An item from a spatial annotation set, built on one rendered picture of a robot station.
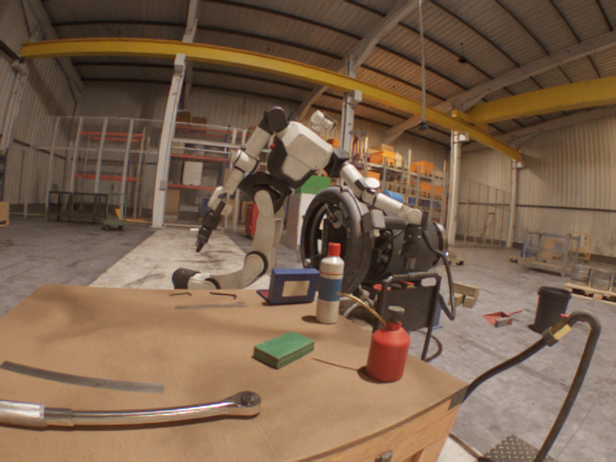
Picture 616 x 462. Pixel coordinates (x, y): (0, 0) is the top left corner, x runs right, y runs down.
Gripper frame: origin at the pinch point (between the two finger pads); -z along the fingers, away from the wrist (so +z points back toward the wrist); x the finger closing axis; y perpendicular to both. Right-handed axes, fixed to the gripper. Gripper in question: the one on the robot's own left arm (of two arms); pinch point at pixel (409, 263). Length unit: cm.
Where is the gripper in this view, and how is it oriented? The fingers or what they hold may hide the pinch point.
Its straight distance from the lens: 147.6
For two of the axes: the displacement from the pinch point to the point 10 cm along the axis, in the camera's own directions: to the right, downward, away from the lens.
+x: 8.8, 0.5, 4.8
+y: -4.7, -1.0, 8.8
